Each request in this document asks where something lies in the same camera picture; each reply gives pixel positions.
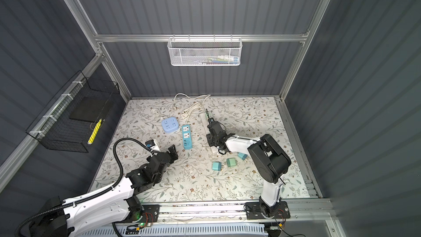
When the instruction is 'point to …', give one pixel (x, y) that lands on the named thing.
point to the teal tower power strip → (187, 136)
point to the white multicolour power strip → (205, 123)
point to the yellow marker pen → (95, 131)
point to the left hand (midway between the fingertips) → (169, 149)
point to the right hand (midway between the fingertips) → (213, 135)
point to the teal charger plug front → (216, 166)
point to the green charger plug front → (231, 162)
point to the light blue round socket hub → (170, 124)
